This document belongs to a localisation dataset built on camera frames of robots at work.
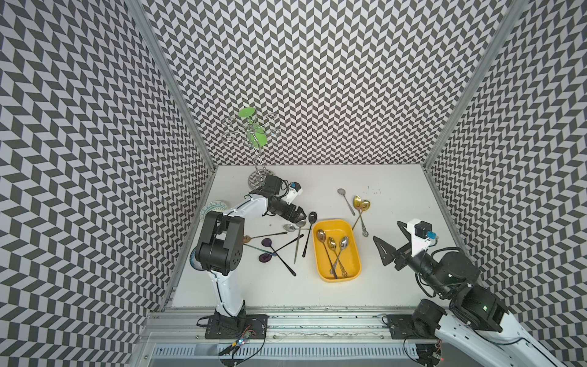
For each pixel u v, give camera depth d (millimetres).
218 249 508
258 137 1027
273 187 788
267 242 914
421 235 510
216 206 991
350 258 882
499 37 727
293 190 872
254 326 723
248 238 914
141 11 720
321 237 931
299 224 971
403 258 551
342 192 1084
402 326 738
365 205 998
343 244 904
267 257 859
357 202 1024
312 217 984
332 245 909
